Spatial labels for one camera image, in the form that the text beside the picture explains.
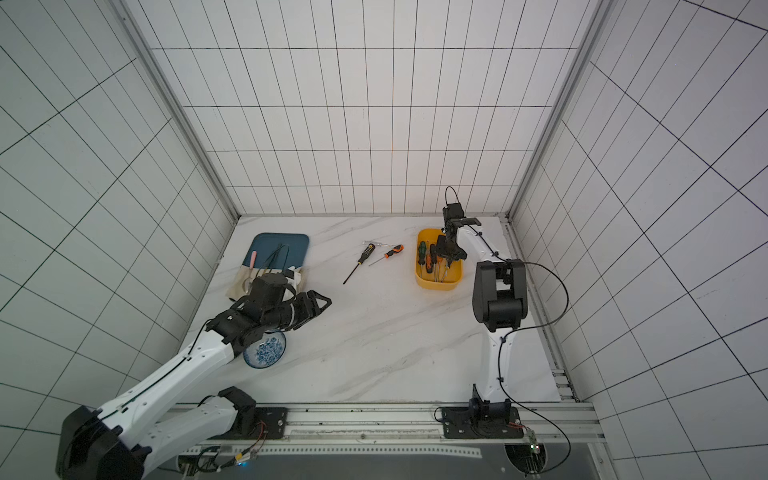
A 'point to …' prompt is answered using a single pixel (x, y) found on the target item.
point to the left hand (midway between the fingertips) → (321, 312)
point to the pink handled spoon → (253, 259)
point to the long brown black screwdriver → (369, 249)
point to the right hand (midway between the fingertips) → (437, 250)
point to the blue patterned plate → (265, 351)
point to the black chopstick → (273, 261)
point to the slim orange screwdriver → (429, 264)
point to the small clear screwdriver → (376, 243)
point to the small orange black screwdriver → (396, 249)
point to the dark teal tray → (293, 250)
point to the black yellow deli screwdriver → (433, 259)
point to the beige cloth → (242, 283)
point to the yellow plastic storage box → (424, 279)
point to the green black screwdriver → (422, 253)
